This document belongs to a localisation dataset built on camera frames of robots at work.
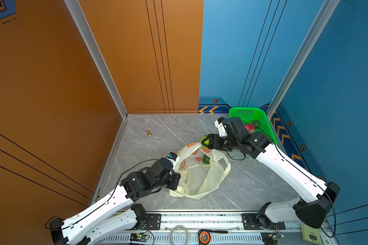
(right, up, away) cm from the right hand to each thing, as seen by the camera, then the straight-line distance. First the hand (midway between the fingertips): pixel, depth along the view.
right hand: (205, 144), depth 71 cm
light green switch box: (+47, -40, -3) cm, 62 cm away
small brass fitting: (-36, +3, +37) cm, 51 cm away
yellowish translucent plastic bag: (0, -17, +15) cm, 23 cm away
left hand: (-11, -15, 0) cm, 19 cm away
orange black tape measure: (-1, -40, -4) cm, 40 cm away
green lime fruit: (0, +1, -4) cm, 4 cm away
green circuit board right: (+31, -44, -1) cm, 54 cm away
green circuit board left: (-32, -44, -1) cm, 54 cm away
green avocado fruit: (+40, +11, +36) cm, 55 cm away
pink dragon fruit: (+33, +7, +29) cm, 44 cm away
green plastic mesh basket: (+38, +18, +45) cm, 61 cm away
